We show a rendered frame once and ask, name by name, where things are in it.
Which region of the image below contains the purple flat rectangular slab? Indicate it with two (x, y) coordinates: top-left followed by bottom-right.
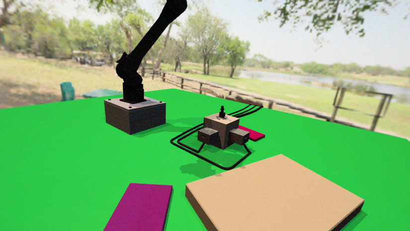
(103, 183), (173, 231)

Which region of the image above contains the beige cube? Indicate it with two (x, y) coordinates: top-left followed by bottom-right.
(203, 106), (263, 150)

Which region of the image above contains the tan flat square box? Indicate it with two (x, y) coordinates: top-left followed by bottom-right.
(185, 154), (365, 231)

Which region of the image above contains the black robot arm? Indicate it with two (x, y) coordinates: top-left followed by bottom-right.
(115, 0), (187, 104)

